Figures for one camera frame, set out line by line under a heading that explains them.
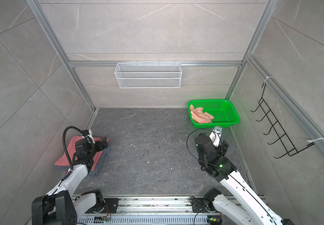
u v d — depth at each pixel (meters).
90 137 0.74
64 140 0.59
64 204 0.41
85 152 0.65
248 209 0.42
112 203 0.75
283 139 0.64
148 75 1.02
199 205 0.73
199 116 1.06
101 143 0.78
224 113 1.15
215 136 0.57
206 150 0.50
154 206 0.74
